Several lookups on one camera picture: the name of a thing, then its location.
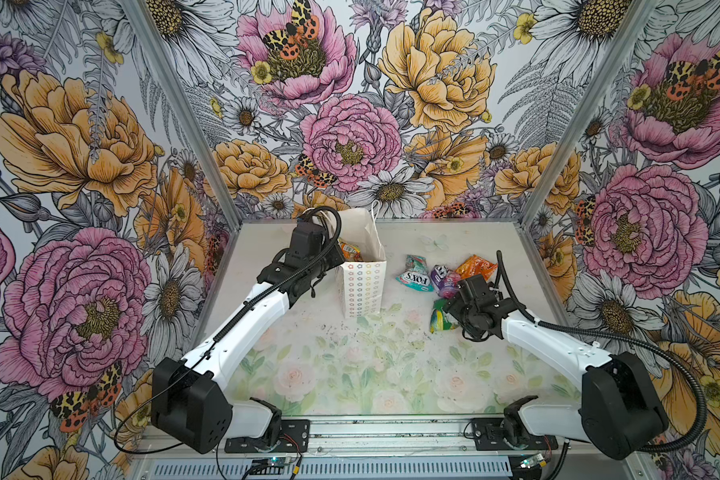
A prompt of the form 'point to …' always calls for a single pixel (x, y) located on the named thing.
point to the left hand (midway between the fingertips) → (341, 256)
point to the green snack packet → (439, 321)
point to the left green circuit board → (271, 466)
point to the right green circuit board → (530, 461)
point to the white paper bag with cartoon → (363, 261)
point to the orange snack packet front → (350, 252)
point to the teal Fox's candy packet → (416, 274)
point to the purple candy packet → (445, 281)
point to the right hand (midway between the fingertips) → (454, 322)
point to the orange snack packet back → (476, 265)
